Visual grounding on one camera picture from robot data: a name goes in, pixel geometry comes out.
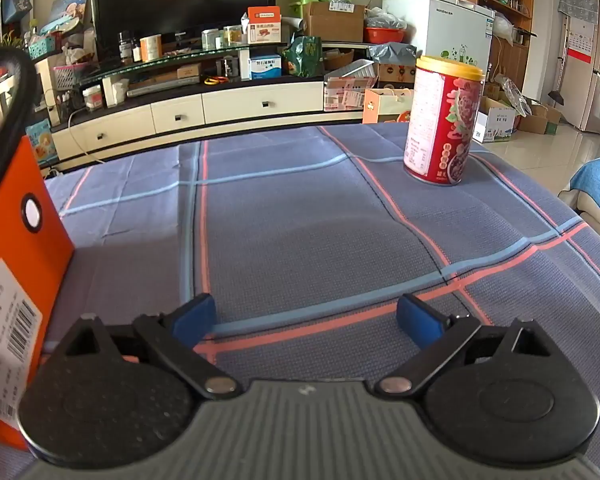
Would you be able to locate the white television cabinet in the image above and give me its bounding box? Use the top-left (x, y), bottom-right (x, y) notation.
top-left (32, 42), bottom-right (376, 163)

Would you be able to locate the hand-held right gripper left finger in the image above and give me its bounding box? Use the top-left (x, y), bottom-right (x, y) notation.
top-left (62, 294), bottom-right (243, 401)

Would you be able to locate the blue gift bag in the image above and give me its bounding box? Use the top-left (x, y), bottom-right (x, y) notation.
top-left (2, 0), bottom-right (33, 24)

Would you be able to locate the white mini fridge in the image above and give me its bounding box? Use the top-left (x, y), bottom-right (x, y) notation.
top-left (382, 0), bottom-right (496, 92)

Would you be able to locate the blue plaid tablecloth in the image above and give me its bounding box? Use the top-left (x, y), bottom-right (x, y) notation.
top-left (0, 121), bottom-right (600, 480)

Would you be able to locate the green foil bag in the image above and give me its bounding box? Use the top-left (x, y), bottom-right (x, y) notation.
top-left (282, 36), bottom-right (324, 79)

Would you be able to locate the red can with yellow lid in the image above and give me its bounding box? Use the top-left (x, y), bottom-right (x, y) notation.
top-left (403, 55), bottom-right (485, 187)

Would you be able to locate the red plastic basin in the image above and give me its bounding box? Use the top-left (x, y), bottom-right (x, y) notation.
top-left (364, 26), bottom-right (407, 45)

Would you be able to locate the open brown cardboard box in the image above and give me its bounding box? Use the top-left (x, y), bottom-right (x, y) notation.
top-left (519, 102), bottom-right (564, 135)

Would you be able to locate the black flat screen television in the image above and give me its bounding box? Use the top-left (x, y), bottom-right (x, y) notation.
top-left (90, 0), bottom-right (277, 57)

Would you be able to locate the red wall calendar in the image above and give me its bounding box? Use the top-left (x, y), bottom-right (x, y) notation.
top-left (568, 16), bottom-right (599, 65)

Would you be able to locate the printed white cardboard box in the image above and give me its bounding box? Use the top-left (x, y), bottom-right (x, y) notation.
top-left (474, 96), bottom-right (524, 144)

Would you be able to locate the orange and white carton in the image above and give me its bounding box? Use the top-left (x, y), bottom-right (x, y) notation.
top-left (247, 6), bottom-right (283, 44)

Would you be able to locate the black cable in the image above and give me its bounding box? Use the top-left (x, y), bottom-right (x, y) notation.
top-left (0, 47), bottom-right (39, 166)

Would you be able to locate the blue and white carton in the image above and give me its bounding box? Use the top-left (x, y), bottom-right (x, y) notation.
top-left (249, 54), bottom-right (283, 80)

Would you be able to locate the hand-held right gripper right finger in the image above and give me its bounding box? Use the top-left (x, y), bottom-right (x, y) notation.
top-left (375, 294), bottom-right (556, 401)

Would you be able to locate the pink plastic basket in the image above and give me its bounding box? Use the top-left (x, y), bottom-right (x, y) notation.
top-left (53, 62), bottom-right (89, 89)

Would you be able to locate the orange cardboard box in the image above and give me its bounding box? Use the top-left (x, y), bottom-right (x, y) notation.
top-left (0, 135), bottom-right (76, 452)

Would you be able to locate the teal plastic basket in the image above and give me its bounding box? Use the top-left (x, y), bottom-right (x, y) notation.
top-left (28, 31), bottom-right (64, 59)

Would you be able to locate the beige paper bag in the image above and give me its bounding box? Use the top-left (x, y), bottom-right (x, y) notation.
top-left (362, 88), bottom-right (415, 125)

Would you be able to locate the wooden shelf unit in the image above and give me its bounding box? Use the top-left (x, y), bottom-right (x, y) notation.
top-left (456, 0), bottom-right (537, 92)

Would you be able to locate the tall white refrigerator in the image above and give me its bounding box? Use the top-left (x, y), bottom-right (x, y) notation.
top-left (559, 0), bottom-right (600, 135)

